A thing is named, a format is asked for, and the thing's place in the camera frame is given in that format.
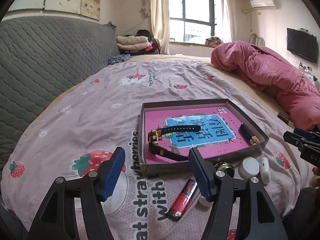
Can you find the cream curtain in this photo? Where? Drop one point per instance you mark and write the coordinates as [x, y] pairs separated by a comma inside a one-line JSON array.
[[158, 13], [229, 25]]

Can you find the white earbuds case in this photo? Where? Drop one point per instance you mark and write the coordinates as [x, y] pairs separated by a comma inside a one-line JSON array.
[[265, 173]]

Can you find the red pink duvet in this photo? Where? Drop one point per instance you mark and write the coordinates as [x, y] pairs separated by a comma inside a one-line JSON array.
[[265, 70]]

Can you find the black gold lipstick on bed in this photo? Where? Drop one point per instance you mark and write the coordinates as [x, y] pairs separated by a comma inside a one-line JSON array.
[[285, 119]]

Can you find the black and yellow wristwatch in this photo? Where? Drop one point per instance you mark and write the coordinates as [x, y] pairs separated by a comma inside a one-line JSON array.
[[159, 140]]

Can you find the stack of folded clothes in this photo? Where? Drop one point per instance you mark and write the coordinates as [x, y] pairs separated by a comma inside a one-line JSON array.
[[143, 43]]

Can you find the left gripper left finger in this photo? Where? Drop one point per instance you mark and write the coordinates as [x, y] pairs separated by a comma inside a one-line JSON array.
[[56, 219]]

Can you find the window with dark frame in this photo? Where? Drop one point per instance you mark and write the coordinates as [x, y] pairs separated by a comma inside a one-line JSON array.
[[191, 21]]

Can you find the white air conditioner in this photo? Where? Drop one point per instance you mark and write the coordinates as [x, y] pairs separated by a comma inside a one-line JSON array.
[[262, 3]]

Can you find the white round jar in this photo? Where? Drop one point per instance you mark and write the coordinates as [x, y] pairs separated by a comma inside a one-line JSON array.
[[249, 167]]

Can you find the grey quilted headboard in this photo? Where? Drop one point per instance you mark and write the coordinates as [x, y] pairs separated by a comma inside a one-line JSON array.
[[42, 57]]

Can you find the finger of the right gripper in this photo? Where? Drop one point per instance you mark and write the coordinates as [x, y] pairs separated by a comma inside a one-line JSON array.
[[293, 139], [306, 134]]

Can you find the black wall television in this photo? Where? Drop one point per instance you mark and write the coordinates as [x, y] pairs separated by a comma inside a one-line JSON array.
[[303, 44]]

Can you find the black gold lipstick in tray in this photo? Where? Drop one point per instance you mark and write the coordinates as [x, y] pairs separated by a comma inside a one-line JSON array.
[[248, 135]]

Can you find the dark patterned cloth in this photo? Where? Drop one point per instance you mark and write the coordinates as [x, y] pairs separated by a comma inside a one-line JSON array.
[[118, 59]]

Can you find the cream curtain right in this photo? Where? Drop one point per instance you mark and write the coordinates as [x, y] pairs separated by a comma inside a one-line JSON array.
[[229, 25]]

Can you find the red black lighter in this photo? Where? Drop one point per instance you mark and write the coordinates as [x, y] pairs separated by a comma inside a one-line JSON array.
[[182, 202]]

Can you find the cream curtain left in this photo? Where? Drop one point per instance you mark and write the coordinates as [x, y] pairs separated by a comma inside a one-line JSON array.
[[158, 13]]

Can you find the grey cardboard tray box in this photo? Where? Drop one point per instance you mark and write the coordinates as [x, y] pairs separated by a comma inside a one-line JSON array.
[[183, 166]]

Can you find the floral bundle on windowsill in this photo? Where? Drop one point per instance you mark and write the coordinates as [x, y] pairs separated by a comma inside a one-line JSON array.
[[213, 42]]

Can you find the pink strawberry bed sheet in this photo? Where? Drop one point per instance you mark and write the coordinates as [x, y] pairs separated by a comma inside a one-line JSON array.
[[86, 125]]

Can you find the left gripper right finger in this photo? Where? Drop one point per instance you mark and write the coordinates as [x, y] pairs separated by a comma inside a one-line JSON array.
[[257, 218]]

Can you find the person's right hand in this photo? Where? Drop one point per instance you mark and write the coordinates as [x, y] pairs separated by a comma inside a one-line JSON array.
[[315, 182]]

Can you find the pink and blue book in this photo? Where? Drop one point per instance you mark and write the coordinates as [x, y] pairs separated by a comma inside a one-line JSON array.
[[219, 133]]

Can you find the brass door knob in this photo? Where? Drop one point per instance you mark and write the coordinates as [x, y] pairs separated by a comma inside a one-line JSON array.
[[226, 168]]

